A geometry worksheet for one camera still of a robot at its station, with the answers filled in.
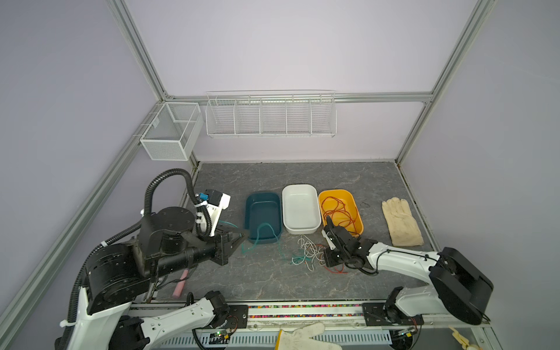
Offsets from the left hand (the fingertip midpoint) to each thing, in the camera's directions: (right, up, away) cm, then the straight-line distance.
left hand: (246, 240), depth 50 cm
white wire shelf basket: (+19, +47, +53) cm, 73 cm away
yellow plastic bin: (+37, +6, +51) cm, 63 cm away
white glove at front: (+13, -37, +19) cm, 44 cm away
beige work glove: (+60, -6, +44) cm, 75 cm away
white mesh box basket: (-44, +36, +50) cm, 76 cm away
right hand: (+25, -17, +37) cm, 47 cm away
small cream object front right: (+65, -36, +19) cm, 77 cm away
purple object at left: (-30, -24, +28) cm, 47 cm away
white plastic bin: (+16, -1, +52) cm, 54 cm away
